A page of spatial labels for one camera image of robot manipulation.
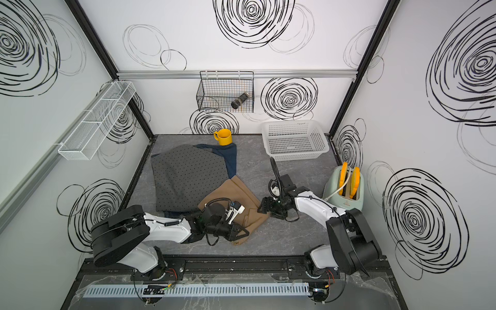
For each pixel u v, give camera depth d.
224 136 1.09
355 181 0.75
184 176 0.99
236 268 0.75
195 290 0.77
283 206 0.74
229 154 1.11
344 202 0.75
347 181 0.78
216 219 0.66
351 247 0.43
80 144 0.71
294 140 1.09
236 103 0.89
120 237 0.44
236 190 0.92
